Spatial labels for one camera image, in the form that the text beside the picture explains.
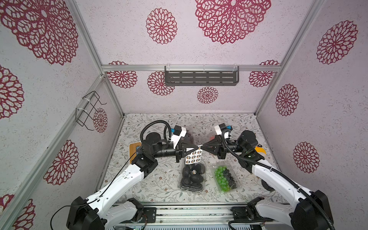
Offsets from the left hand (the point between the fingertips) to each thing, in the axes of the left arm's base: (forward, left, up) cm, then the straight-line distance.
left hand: (196, 149), depth 63 cm
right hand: (0, -2, 0) cm, 2 cm away
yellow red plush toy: (+15, -44, -28) cm, 54 cm away
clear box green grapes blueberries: (-3, -18, -27) cm, 33 cm away
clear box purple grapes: (+24, +1, -26) cm, 35 cm away
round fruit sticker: (-1, 0, -24) cm, 24 cm away
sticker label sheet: (-2, +1, -5) cm, 5 cm away
